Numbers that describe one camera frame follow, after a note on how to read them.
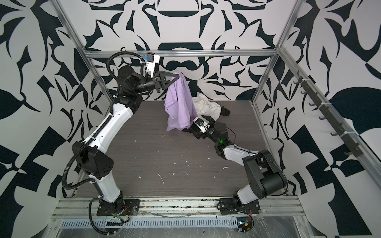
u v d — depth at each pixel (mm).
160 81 567
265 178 450
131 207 738
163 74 598
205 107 1016
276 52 895
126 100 565
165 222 712
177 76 610
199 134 777
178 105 649
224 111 1096
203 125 723
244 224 713
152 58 552
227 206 743
